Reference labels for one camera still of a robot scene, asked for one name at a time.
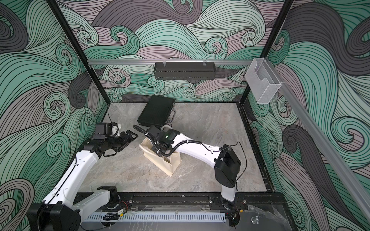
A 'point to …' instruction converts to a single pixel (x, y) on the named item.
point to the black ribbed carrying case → (156, 111)
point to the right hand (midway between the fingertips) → (158, 148)
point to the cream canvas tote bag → (166, 165)
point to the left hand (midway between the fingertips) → (133, 137)
